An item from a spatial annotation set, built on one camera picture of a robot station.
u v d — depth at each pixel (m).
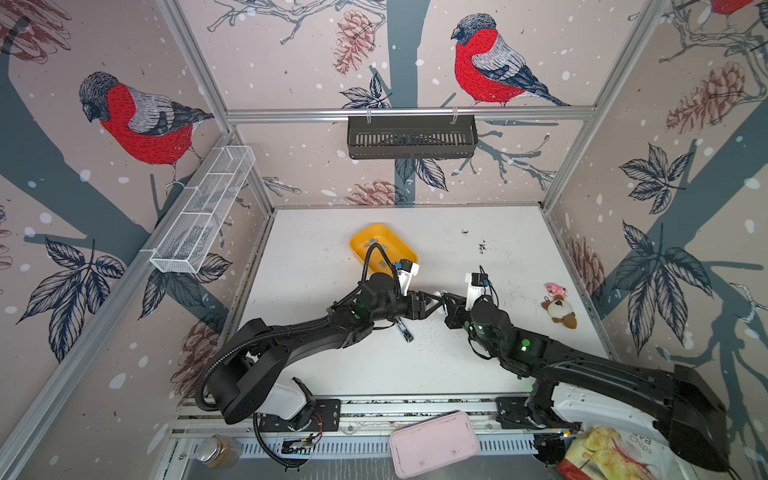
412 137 1.04
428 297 0.72
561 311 0.90
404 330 0.87
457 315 0.68
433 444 0.68
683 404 0.41
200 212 0.77
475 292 0.68
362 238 1.10
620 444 0.65
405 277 0.73
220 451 0.62
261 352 0.43
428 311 0.71
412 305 0.70
